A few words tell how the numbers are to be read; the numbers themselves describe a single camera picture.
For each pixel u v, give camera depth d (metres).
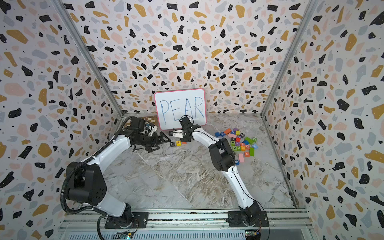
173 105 1.03
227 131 1.11
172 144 1.03
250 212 0.64
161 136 0.78
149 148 0.80
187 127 0.85
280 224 0.74
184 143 1.03
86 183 0.44
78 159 0.84
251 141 1.06
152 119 1.16
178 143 1.03
